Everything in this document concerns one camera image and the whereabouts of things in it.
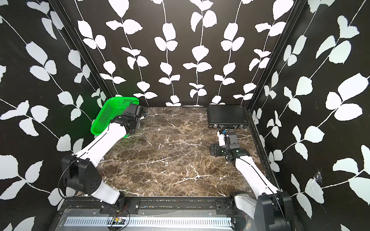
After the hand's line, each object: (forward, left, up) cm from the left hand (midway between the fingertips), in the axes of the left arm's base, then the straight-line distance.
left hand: (122, 118), depth 81 cm
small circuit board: (-47, -1, -24) cm, 53 cm away
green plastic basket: (+29, +23, -21) cm, 42 cm away
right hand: (-12, -54, -13) cm, 57 cm away
